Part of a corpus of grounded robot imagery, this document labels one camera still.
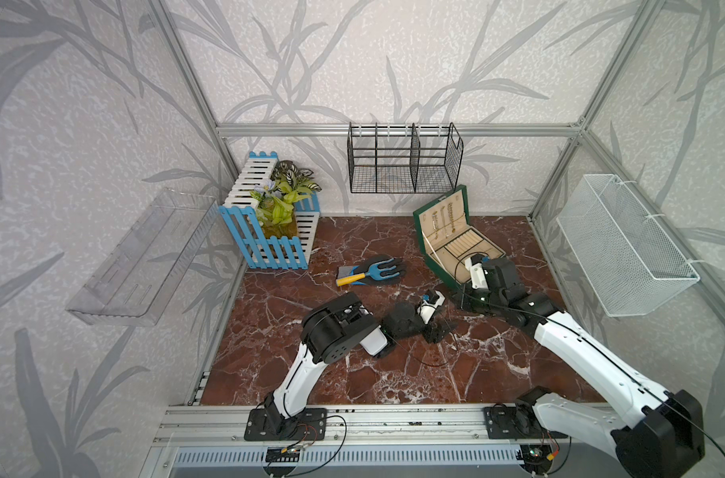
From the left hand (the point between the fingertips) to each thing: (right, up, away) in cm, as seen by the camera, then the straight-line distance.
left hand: (450, 320), depth 87 cm
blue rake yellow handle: (-22, +12, +14) cm, 29 cm away
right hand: (-3, +9, -8) cm, 13 cm away
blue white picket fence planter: (-62, +30, -1) cm, 69 cm away
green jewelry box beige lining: (+4, +24, +18) cm, 30 cm away
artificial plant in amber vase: (-53, +36, +3) cm, 64 cm away
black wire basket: (-13, +53, +18) cm, 57 cm away
